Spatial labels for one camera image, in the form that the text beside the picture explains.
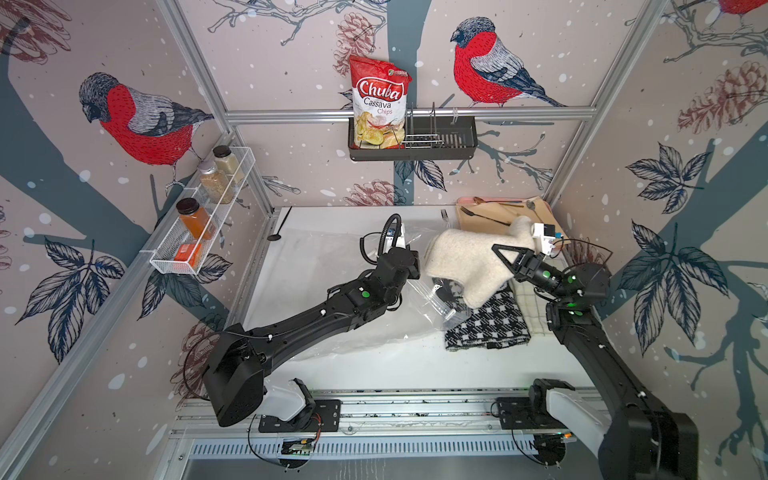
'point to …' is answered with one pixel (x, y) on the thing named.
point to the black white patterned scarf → (498, 324)
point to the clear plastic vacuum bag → (289, 266)
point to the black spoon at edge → (277, 237)
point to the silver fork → (444, 214)
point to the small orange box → (189, 252)
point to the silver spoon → (531, 205)
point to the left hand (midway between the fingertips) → (416, 242)
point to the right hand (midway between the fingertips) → (492, 250)
